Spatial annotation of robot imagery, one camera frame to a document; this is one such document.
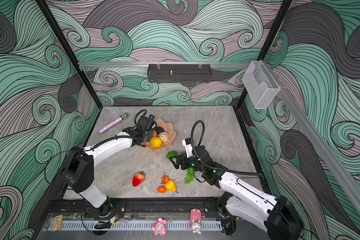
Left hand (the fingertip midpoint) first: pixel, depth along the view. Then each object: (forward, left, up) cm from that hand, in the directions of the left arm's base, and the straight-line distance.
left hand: (145, 129), depth 90 cm
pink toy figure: (-48, -12, -9) cm, 50 cm away
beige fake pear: (-1, -11, -5) cm, 12 cm away
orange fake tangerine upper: (-26, -13, -11) cm, 31 cm away
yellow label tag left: (-47, +36, -12) cm, 60 cm away
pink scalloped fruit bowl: (+8, -13, -9) cm, 18 cm away
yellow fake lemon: (-4, -6, -7) cm, 10 cm away
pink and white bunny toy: (-44, -29, -12) cm, 54 cm away
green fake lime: (-11, -16, -10) cm, 22 cm away
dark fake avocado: (+5, -7, -7) cm, 11 cm away
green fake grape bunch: (-24, -27, -11) cm, 38 cm away
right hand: (-19, -19, +2) cm, 27 cm away
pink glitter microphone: (+20, +21, -11) cm, 30 cm away
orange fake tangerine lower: (-31, -12, -11) cm, 35 cm away
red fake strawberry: (-26, +2, -11) cm, 28 cm away
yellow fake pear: (-30, -16, -10) cm, 35 cm away
